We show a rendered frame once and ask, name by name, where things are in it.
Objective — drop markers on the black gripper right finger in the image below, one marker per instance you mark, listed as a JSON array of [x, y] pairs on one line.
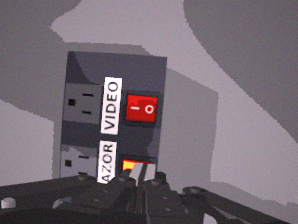
[[165, 206]]

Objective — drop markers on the grey power strip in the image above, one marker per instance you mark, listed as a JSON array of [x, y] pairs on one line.
[[112, 113]]

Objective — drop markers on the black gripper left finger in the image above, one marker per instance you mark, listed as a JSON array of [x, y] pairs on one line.
[[101, 198]]

